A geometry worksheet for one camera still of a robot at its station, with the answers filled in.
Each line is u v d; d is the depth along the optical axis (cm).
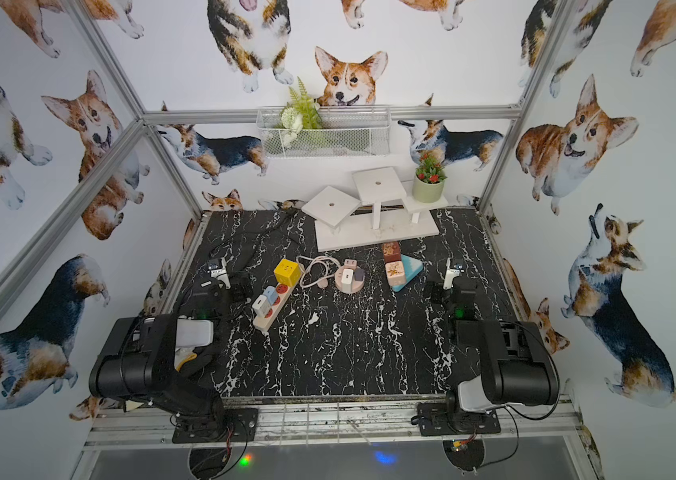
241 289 87
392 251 98
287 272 93
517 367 44
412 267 100
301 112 81
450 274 84
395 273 93
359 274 97
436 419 73
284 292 95
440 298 85
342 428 74
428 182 95
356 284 97
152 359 46
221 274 82
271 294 90
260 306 86
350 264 98
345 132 93
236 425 73
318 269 104
